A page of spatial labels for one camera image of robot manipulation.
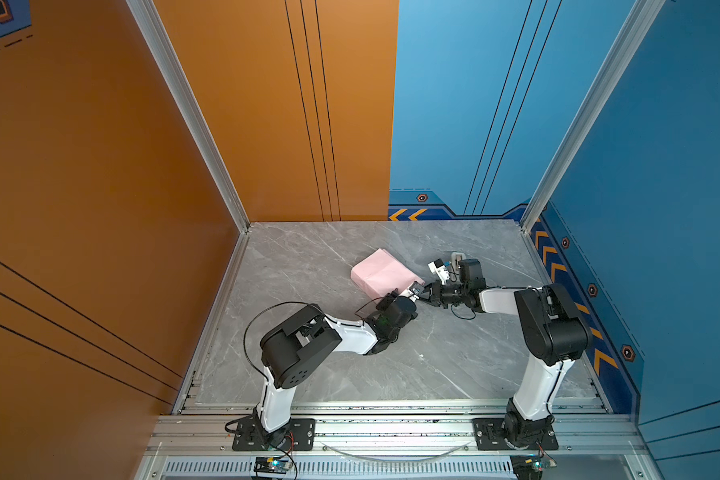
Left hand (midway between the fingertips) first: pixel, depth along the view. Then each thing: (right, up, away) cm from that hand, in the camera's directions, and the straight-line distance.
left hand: (400, 297), depth 94 cm
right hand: (+4, +1, -2) cm, 4 cm away
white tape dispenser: (+20, +12, +10) cm, 25 cm away
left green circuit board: (-33, -36, -23) cm, 55 cm away
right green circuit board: (+28, -37, -24) cm, 52 cm away
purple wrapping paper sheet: (-6, +8, +3) cm, 10 cm away
